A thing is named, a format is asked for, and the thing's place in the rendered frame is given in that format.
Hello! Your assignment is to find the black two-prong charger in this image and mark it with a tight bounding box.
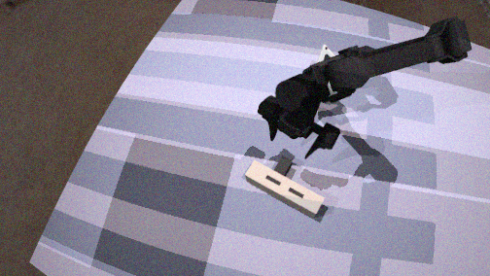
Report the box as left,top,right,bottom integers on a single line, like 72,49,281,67
273,156,292,176

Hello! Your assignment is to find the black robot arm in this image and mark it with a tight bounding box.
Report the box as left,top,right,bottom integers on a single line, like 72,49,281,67
275,16,472,139

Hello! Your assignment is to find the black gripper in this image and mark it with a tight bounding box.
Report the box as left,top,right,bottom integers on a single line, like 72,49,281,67
258,95,340,159

